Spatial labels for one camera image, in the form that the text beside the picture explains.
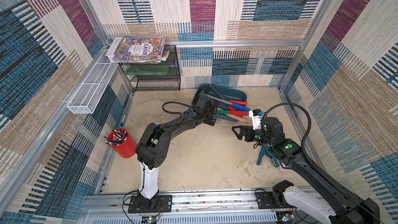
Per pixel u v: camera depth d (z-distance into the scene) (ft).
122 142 2.54
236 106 3.18
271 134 1.91
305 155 1.68
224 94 3.79
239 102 3.37
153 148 1.66
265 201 2.40
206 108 2.45
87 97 2.34
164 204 2.40
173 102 2.83
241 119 2.99
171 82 3.91
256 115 2.26
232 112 3.03
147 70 3.11
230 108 3.23
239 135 2.26
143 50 2.61
